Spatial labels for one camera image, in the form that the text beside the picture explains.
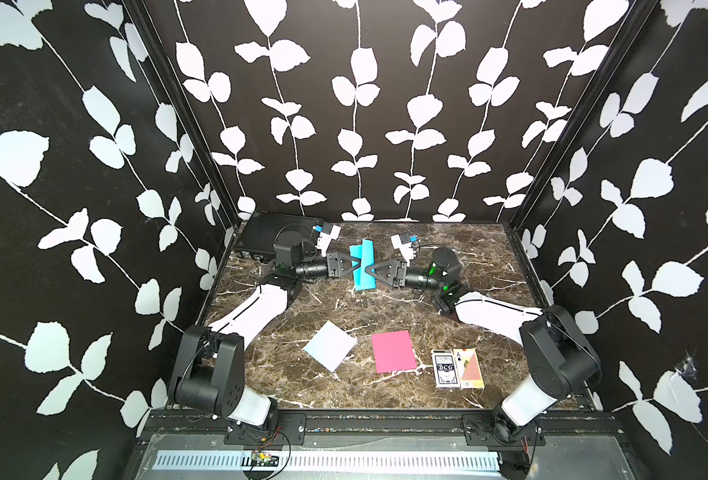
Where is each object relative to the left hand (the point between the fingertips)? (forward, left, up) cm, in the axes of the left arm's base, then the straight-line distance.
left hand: (363, 262), depth 75 cm
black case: (+36, +38, -26) cm, 58 cm away
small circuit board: (-38, +26, -26) cm, 53 cm away
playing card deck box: (-20, -22, -24) cm, 39 cm away
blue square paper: (0, 0, +4) cm, 4 cm away
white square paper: (-11, +10, -27) cm, 31 cm away
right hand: (-3, -1, -1) cm, 3 cm away
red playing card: (-20, -30, -25) cm, 44 cm away
